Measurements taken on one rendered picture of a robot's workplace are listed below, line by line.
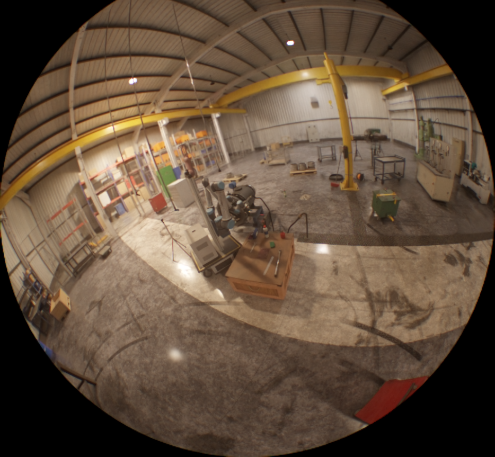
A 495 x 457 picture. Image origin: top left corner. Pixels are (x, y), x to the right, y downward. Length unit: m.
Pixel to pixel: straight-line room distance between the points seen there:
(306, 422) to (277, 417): 0.32
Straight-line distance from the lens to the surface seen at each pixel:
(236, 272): 2.13
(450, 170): 5.86
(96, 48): 7.95
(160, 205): 8.07
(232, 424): 2.31
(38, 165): 9.88
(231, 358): 2.19
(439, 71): 11.70
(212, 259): 2.68
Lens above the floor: 2.05
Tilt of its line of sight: 27 degrees down
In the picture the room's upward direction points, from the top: 17 degrees counter-clockwise
